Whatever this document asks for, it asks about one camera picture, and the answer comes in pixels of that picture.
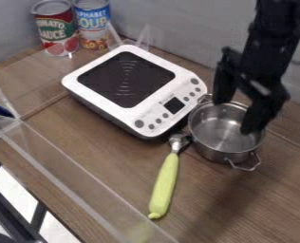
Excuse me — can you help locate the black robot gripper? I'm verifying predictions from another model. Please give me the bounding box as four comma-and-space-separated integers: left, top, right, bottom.
213, 6, 300, 135

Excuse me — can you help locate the silver metal pot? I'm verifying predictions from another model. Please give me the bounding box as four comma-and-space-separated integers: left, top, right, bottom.
188, 94, 265, 172

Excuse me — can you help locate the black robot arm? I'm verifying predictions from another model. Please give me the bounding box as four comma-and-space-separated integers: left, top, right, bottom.
213, 0, 300, 135

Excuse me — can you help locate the white and black stove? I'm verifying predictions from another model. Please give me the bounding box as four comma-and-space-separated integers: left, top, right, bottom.
62, 45, 209, 140

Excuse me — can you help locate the alphabet soup can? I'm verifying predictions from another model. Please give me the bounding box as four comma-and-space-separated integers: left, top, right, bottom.
73, 0, 112, 50

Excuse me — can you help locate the tomato sauce can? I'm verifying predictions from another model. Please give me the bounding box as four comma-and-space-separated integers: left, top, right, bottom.
32, 0, 80, 57

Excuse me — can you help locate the clear acrylic barrier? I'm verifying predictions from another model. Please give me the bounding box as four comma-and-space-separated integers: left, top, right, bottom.
0, 22, 180, 243

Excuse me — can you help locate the green handled ice cream scoop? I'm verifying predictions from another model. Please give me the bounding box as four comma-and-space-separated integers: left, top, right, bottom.
148, 133, 191, 219

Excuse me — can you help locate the black metal table frame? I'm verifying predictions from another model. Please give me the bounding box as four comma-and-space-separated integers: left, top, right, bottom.
0, 193, 48, 243

